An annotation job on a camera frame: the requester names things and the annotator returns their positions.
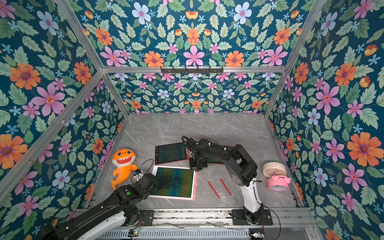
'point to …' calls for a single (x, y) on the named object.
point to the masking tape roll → (271, 169)
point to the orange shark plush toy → (123, 159)
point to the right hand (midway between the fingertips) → (196, 167)
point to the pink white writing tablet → (175, 182)
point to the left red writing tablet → (171, 153)
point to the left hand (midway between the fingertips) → (159, 185)
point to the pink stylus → (195, 185)
